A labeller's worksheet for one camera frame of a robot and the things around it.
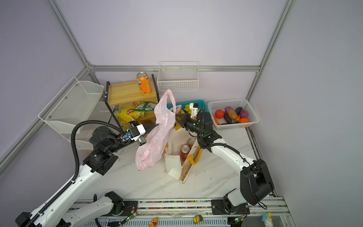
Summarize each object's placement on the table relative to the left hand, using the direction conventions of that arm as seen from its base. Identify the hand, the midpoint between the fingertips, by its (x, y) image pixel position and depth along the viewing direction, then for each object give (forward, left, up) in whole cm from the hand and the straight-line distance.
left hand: (156, 121), depth 57 cm
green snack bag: (+30, +14, -19) cm, 38 cm away
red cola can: (+4, -12, -32) cm, 34 cm away
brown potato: (+37, -49, -35) cm, 71 cm away
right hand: (+12, -5, -9) cm, 16 cm away
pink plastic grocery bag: (-8, +2, -10) cm, 13 cm away
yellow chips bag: (+22, +24, -19) cm, 38 cm away
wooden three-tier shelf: (+23, +18, -9) cm, 30 cm away
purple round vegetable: (+37, -58, -34) cm, 77 cm away
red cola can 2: (+10, -16, -32) cm, 37 cm away
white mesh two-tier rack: (+27, +53, -13) cm, 61 cm away
